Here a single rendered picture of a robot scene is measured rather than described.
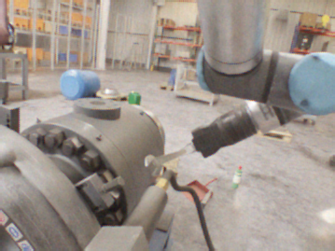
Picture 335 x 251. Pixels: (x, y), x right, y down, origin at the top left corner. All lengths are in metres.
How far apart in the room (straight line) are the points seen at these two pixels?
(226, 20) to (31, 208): 0.44
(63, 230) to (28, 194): 0.10
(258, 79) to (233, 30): 0.12
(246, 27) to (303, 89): 0.14
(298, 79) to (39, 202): 0.48
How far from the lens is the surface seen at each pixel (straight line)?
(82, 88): 1.19
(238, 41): 0.28
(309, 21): 15.63
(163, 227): 1.33
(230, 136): 0.49
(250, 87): 0.37
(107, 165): 0.78
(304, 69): 0.36
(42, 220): 0.48
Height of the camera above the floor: 1.17
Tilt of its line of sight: 17 degrees down
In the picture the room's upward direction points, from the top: 9 degrees clockwise
